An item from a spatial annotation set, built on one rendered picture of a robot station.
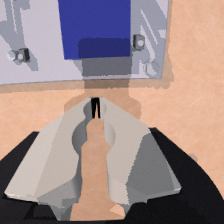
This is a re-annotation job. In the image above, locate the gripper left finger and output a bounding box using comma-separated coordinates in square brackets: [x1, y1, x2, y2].
[0, 96, 97, 224]

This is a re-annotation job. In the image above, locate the grey metal fixture plate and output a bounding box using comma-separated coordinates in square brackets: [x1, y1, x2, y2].
[0, 0, 169, 85]

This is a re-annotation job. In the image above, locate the blue flat plate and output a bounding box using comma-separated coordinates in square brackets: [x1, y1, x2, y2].
[58, 0, 131, 60]

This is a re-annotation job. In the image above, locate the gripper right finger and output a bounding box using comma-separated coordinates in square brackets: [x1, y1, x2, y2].
[97, 96, 224, 224]

